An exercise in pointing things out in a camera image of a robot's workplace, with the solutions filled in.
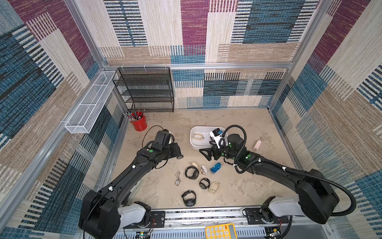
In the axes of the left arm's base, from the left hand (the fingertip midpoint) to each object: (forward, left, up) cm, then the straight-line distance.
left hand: (179, 149), depth 83 cm
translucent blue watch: (-7, -19, -10) cm, 23 cm away
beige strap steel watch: (-5, -8, -10) cm, 14 cm away
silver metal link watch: (-13, +2, -14) cm, 19 cm away
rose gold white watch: (-8, -13, -10) cm, 18 cm away
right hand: (0, -15, +1) cm, 15 cm away
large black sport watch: (-9, -8, -11) cm, 17 cm away
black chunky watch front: (-24, -5, -10) cm, 27 cm away
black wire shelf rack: (+49, +26, +8) cm, 56 cm away
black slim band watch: (-14, -13, -14) cm, 24 cm away
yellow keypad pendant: (-36, -20, -13) cm, 43 cm away
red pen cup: (+24, +28, -2) cm, 37 cm away
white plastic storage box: (+18, -12, -13) cm, 26 cm away
